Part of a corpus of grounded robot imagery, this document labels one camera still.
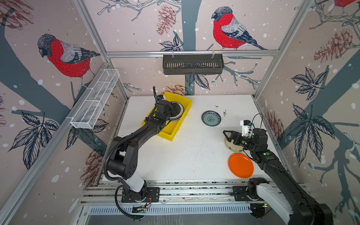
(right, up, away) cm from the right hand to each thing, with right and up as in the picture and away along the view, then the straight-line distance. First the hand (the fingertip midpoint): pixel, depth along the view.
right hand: (228, 131), depth 82 cm
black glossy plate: (-30, +12, +1) cm, 32 cm away
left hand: (-32, +17, +8) cm, 37 cm away
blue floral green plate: (-5, +6, +25) cm, 26 cm away
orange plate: (+7, -21, 0) cm, 22 cm away
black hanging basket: (-20, +47, +23) cm, 56 cm away
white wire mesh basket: (-78, +26, +4) cm, 82 cm away
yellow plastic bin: (-37, -2, +10) cm, 38 cm away
